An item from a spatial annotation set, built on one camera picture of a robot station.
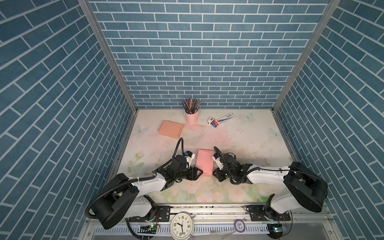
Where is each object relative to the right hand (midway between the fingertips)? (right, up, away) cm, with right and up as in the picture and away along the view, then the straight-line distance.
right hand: (211, 172), depth 87 cm
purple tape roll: (+12, -20, -16) cm, 29 cm away
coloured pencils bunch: (-13, +42, +21) cm, 48 cm away
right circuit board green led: (+29, -22, -17) cm, 40 cm away
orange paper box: (-28, +25, +18) cm, 41 cm away
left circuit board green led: (-32, -23, -15) cm, 42 cm away
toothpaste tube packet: (+10, +31, +25) cm, 42 cm away
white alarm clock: (-15, -18, -20) cm, 31 cm away
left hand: (-7, +1, -3) cm, 8 cm away
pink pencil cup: (-13, +32, +22) cm, 41 cm away
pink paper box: (-4, +5, +4) cm, 7 cm away
